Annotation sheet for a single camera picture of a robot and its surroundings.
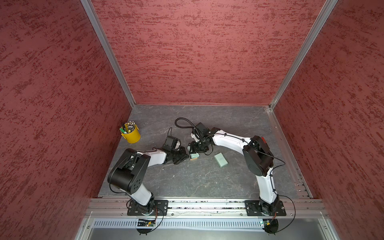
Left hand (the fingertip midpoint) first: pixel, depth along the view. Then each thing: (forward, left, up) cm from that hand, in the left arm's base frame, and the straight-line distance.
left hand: (189, 158), depth 91 cm
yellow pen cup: (+12, +37, +6) cm, 39 cm away
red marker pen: (+15, -52, -2) cm, 54 cm away
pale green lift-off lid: (-1, -19, +1) cm, 19 cm away
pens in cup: (+13, +37, +16) cm, 42 cm away
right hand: (+2, -2, +3) cm, 4 cm away
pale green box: (0, -3, +5) cm, 6 cm away
